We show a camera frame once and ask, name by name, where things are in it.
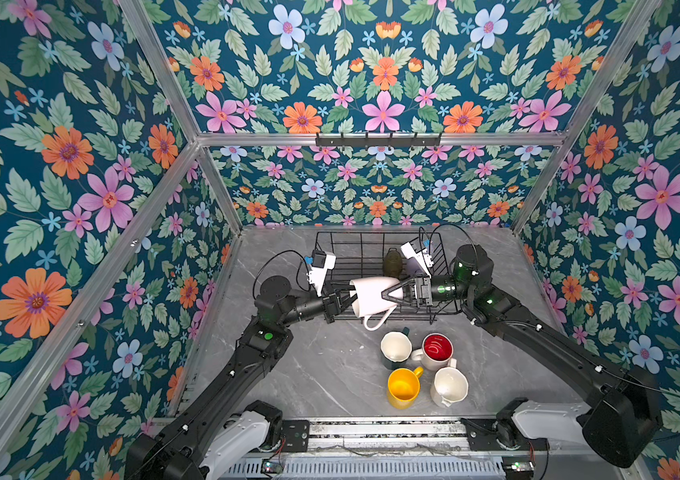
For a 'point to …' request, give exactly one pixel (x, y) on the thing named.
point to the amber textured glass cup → (393, 263)
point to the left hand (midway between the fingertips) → (366, 289)
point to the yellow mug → (403, 387)
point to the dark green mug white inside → (396, 348)
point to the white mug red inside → (436, 352)
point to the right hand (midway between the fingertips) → (386, 294)
